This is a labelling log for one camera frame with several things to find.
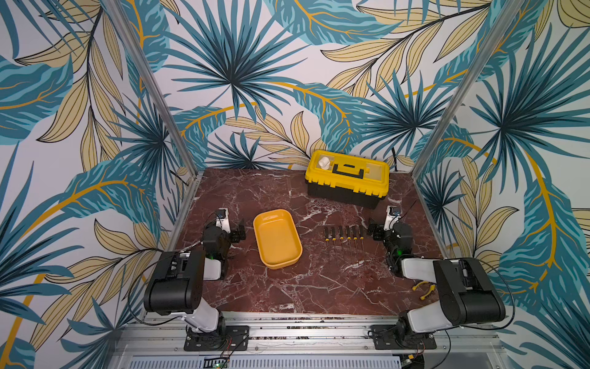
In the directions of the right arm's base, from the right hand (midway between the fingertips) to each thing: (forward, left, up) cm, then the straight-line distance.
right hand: (383, 218), depth 93 cm
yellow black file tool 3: (-4, +16, -8) cm, 19 cm away
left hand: (+1, +61, -1) cm, 61 cm away
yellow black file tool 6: (-4, +8, -8) cm, 12 cm away
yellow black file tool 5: (-5, +11, -8) cm, 15 cm away
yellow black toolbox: (+15, +13, +6) cm, 21 cm away
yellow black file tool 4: (-4, +13, -9) cm, 16 cm away
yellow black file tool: (-2, +22, -9) cm, 24 cm away
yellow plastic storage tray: (-4, +43, -8) cm, 44 cm away
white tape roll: (+19, +23, +14) cm, 33 cm away
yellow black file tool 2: (-5, +20, -8) cm, 22 cm away
